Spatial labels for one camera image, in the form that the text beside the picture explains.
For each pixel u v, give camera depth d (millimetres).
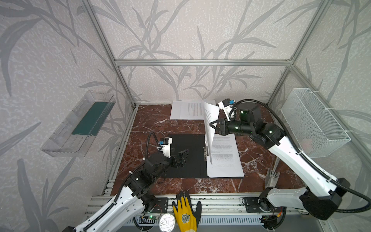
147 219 722
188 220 679
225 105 579
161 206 727
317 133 624
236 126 549
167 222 651
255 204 734
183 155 650
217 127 629
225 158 910
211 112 640
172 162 642
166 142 631
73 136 639
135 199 497
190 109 1170
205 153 883
